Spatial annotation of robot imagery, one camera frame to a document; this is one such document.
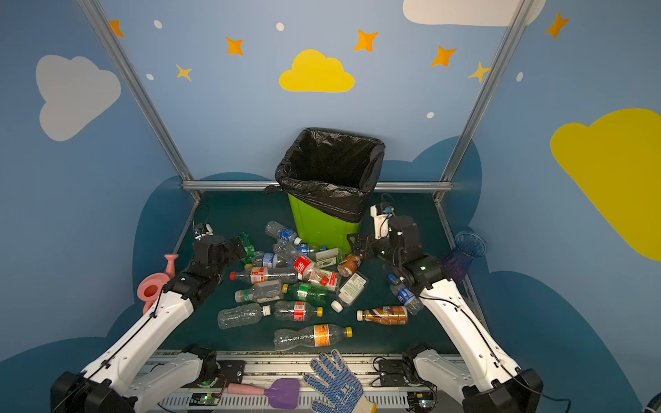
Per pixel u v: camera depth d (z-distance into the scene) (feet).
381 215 2.09
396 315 2.64
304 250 3.16
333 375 2.44
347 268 2.99
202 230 2.27
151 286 2.63
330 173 3.26
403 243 1.75
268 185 2.72
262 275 2.95
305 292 2.82
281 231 3.32
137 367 1.42
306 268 2.83
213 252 1.97
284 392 2.31
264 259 3.05
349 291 2.89
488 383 1.25
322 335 2.51
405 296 2.82
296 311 2.68
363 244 2.16
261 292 2.95
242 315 2.81
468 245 2.77
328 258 3.16
